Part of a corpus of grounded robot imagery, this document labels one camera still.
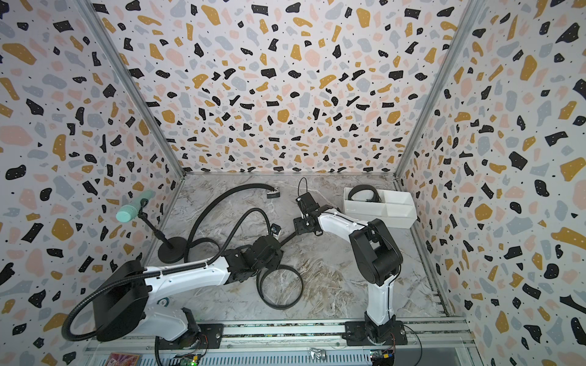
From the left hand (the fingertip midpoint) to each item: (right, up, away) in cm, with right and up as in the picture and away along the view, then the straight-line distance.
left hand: (282, 248), depth 84 cm
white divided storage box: (+49, +14, +16) cm, 53 cm away
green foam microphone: (-42, +15, -19) cm, 48 cm away
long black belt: (-8, +20, +25) cm, 33 cm away
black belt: (+41, +18, +21) cm, 49 cm away
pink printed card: (-46, -29, -17) cm, 57 cm away
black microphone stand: (-45, -2, +7) cm, 46 cm away
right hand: (+9, +7, +13) cm, 17 cm away
